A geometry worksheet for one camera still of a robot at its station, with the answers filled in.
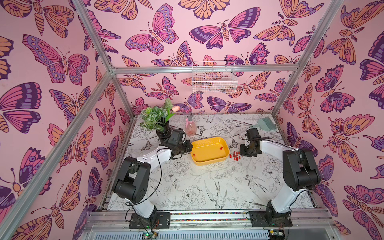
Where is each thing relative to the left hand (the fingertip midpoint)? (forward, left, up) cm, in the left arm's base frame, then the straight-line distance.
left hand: (193, 145), depth 93 cm
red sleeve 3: (-2, -26, -8) cm, 27 cm away
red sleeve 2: (-5, -28, -9) cm, 30 cm away
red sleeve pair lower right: (+3, -19, -7) cm, 20 cm away
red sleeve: (-3, -24, -8) cm, 25 cm away
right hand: (-1, -30, -7) cm, 31 cm away
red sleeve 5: (-4, -30, -8) cm, 31 cm away
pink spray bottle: (+18, +3, -2) cm, 18 cm away
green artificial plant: (+7, +22, +18) cm, 29 cm away
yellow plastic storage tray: (+1, -9, -9) cm, 13 cm away
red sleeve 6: (-2, 0, -8) cm, 8 cm away
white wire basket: (+35, -13, +26) cm, 45 cm away
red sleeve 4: (-3, -28, -8) cm, 29 cm away
